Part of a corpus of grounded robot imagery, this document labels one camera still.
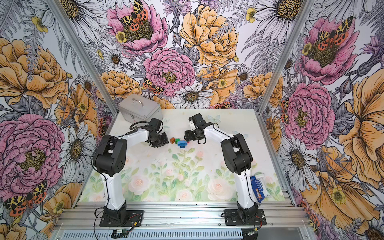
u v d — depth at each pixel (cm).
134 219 73
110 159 54
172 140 102
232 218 73
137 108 104
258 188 79
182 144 100
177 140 102
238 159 56
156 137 87
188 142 98
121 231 71
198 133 76
